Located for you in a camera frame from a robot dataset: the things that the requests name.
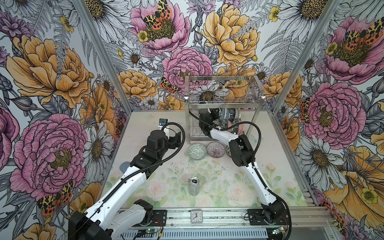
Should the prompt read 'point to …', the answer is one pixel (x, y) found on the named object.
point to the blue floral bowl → (227, 114)
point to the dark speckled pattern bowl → (238, 126)
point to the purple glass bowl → (215, 149)
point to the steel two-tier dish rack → (218, 92)
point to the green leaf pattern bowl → (224, 124)
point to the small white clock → (196, 216)
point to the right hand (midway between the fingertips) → (219, 111)
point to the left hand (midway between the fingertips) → (171, 136)
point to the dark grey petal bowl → (232, 114)
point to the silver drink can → (193, 185)
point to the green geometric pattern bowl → (197, 151)
